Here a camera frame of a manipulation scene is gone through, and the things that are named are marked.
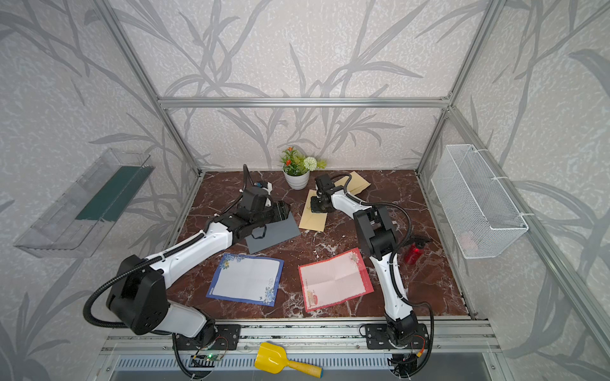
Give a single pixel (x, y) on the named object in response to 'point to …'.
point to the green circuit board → (211, 356)
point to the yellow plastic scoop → (272, 358)
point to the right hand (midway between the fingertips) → (315, 205)
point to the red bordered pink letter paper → (333, 279)
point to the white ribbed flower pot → (297, 182)
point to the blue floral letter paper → (247, 279)
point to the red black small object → (413, 254)
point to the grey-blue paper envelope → (272, 234)
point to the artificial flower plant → (295, 163)
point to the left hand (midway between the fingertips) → (285, 207)
